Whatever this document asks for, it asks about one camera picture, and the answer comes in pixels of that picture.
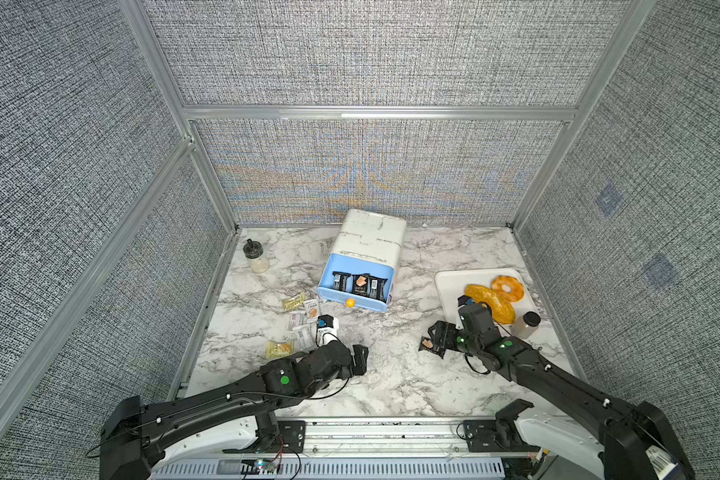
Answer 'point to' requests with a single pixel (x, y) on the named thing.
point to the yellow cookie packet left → (276, 349)
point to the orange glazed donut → (517, 289)
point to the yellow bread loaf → (502, 308)
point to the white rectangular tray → (451, 286)
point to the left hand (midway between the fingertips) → (362, 354)
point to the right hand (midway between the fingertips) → (438, 324)
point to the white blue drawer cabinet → (362, 263)
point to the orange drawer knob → (350, 302)
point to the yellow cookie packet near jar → (294, 303)
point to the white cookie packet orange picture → (312, 309)
